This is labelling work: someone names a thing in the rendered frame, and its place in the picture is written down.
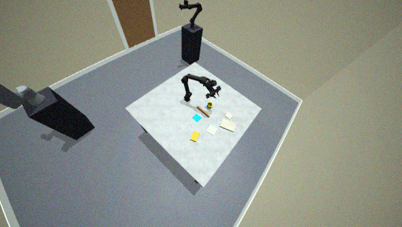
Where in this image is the cream flat square tile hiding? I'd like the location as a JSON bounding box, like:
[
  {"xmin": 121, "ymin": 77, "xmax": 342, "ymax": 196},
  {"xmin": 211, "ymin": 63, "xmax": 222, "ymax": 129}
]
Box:
[{"xmin": 225, "ymin": 112, "xmax": 233, "ymax": 119}]

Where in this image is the yellow flat rectangular block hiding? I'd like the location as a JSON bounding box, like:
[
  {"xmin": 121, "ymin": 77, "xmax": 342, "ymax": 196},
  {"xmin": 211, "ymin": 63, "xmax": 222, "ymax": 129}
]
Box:
[{"xmin": 190, "ymin": 131, "xmax": 200, "ymax": 142}]

